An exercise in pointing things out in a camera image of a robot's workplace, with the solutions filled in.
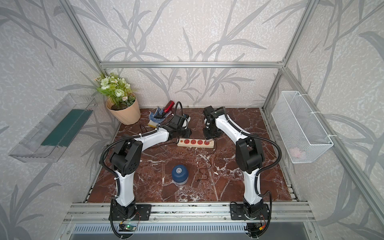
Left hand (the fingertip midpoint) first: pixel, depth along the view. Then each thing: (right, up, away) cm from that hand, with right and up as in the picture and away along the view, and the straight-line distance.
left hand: (191, 132), depth 98 cm
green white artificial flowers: (-44, +25, -6) cm, 51 cm away
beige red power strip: (+3, -7, -1) cm, 8 cm away
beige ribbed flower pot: (-43, +12, +2) cm, 45 cm away
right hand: (+11, -2, -5) cm, 13 cm away
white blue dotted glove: (-28, +6, +14) cm, 32 cm away
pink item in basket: (+53, -8, -27) cm, 60 cm away
